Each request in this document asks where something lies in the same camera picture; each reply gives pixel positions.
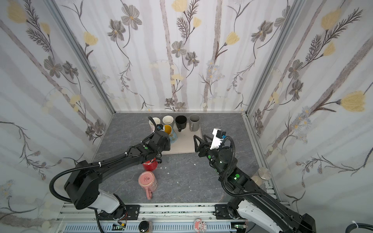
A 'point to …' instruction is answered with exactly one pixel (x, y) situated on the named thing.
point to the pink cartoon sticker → (199, 225)
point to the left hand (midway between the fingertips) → (169, 139)
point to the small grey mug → (168, 120)
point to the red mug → (150, 165)
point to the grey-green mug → (194, 122)
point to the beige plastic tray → (185, 142)
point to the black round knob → (144, 226)
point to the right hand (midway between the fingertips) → (201, 137)
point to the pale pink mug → (157, 121)
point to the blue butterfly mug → (168, 129)
